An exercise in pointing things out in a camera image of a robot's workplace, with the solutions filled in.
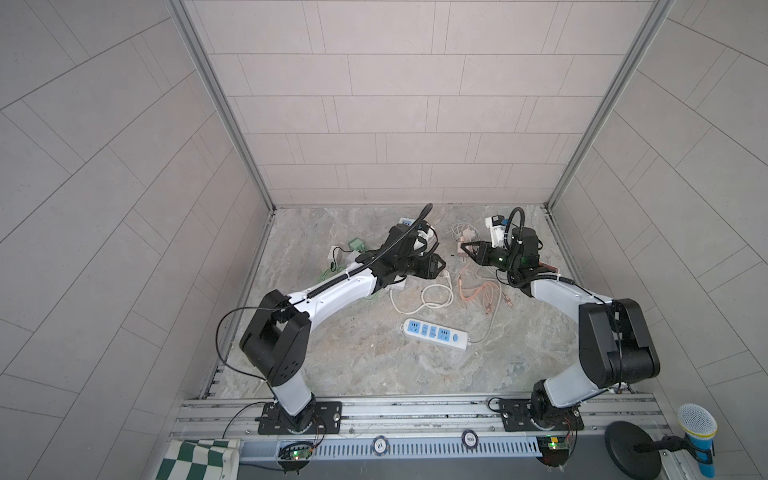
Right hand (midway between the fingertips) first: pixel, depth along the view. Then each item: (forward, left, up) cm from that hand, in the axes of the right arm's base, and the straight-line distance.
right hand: (465, 245), depth 88 cm
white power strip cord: (-9, +13, -13) cm, 21 cm away
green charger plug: (+11, +34, -10) cm, 37 cm away
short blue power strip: (-21, +11, -12) cm, 27 cm away
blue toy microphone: (-49, -27, +10) cm, 57 cm away
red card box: (0, -31, -15) cm, 34 cm away
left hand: (-8, +7, +4) cm, 11 cm away
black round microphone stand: (-51, -31, -14) cm, 61 cm away
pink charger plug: (-2, +2, 0) cm, 3 cm away
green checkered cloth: (-46, +66, -10) cm, 81 cm away
